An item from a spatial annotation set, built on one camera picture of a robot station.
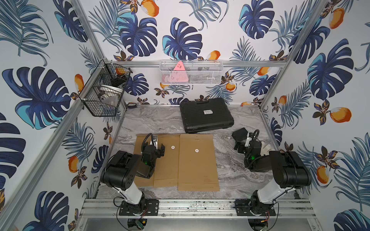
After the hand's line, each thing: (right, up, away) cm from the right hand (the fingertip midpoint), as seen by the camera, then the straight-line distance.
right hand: (244, 141), depth 97 cm
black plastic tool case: (-25, +18, +10) cm, 32 cm away
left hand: (-61, 0, -3) cm, 61 cm away
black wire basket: (-88, +29, -13) cm, 94 cm away
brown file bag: (-51, -17, -7) cm, 55 cm away
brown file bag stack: (-32, -17, -9) cm, 38 cm away
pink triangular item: (-44, +43, -7) cm, 62 cm away
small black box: (-1, +4, +5) cm, 7 cm away
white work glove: (+14, -6, 0) cm, 15 cm away
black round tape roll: (-85, +27, +25) cm, 92 cm away
